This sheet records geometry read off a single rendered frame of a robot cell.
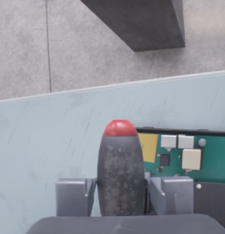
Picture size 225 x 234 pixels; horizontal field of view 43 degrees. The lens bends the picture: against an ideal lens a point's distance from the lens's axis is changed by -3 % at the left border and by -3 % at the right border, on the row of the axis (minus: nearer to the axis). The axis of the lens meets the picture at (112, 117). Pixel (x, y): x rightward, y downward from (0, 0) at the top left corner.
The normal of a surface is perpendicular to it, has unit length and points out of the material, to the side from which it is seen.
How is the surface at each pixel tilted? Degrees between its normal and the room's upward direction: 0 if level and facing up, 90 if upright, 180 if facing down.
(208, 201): 0
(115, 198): 6
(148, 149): 0
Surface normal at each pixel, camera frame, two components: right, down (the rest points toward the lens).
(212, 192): -0.31, -0.02
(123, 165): 0.08, -0.13
